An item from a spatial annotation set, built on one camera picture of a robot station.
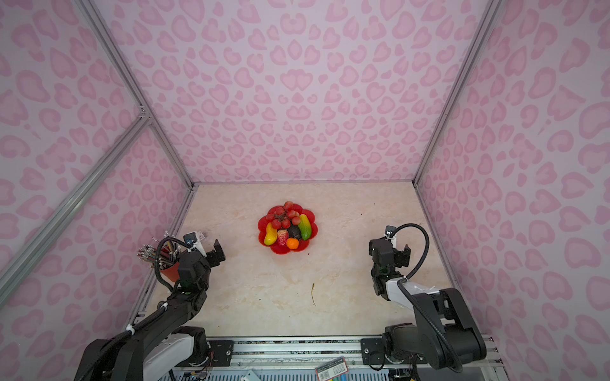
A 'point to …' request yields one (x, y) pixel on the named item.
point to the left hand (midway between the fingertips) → (205, 240)
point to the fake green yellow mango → (305, 227)
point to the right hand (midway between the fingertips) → (393, 240)
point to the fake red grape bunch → (283, 217)
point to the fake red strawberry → (282, 236)
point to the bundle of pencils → (167, 253)
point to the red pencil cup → (172, 271)
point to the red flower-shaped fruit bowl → (283, 249)
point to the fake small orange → (292, 243)
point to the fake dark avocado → (294, 231)
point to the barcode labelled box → (332, 370)
